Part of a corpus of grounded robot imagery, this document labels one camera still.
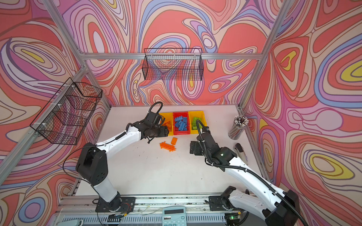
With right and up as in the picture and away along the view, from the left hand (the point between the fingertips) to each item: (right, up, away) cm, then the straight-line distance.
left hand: (166, 131), depth 89 cm
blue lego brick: (+9, +5, +13) cm, 17 cm away
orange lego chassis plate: (0, -10, +5) cm, 11 cm away
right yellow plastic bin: (+23, +12, +17) cm, 31 cm away
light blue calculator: (+6, -40, -20) cm, 45 cm away
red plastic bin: (+6, 0, +10) cm, 12 cm away
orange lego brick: (+1, +3, +8) cm, 9 cm away
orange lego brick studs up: (+4, -7, +7) cm, 11 cm away
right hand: (+19, -8, -11) cm, 24 cm away
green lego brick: (+19, +4, +13) cm, 23 cm away
